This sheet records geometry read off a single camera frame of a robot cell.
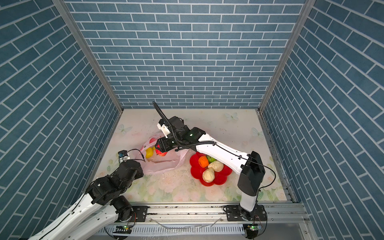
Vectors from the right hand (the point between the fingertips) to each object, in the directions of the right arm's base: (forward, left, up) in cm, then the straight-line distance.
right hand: (158, 142), depth 73 cm
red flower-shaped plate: (-4, -19, -23) cm, 30 cm away
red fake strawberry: (-6, -4, -1) cm, 7 cm away
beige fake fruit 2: (-7, -26, -18) cm, 33 cm away
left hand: (-8, +9, -11) cm, 16 cm away
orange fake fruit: (0, -23, -18) cm, 29 cm away
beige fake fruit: (-1, -31, -19) cm, 36 cm away
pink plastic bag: (-4, +3, -16) cm, 17 cm away
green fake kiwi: (+3, -27, -19) cm, 33 cm away
